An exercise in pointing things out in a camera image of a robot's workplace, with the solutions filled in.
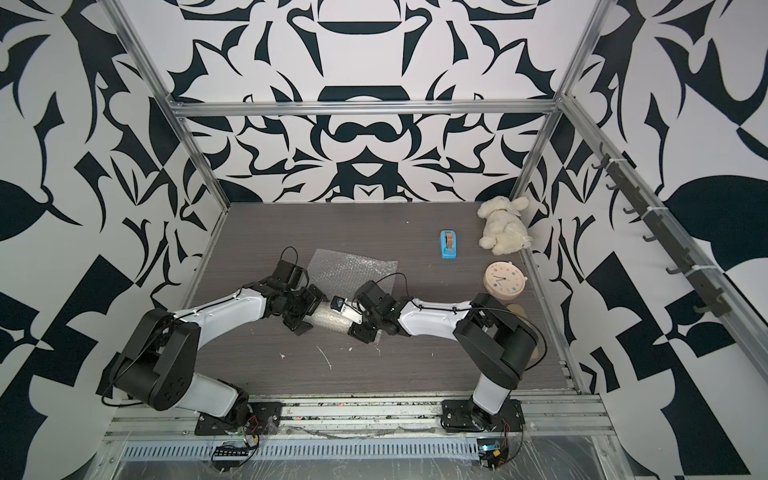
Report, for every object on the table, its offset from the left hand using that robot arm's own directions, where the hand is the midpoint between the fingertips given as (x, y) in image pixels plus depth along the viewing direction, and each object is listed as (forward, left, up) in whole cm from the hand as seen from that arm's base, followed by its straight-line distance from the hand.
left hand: (323, 303), depth 91 cm
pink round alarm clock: (+6, -57, -1) cm, 57 cm away
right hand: (-4, -9, 0) cm, 10 cm away
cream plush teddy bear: (+20, -59, +7) cm, 63 cm away
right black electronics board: (-38, -42, -4) cm, 56 cm away
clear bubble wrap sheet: (+12, -4, -3) cm, 13 cm away
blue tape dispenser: (+21, -41, 0) cm, 46 cm away
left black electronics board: (-36, +21, -7) cm, 42 cm away
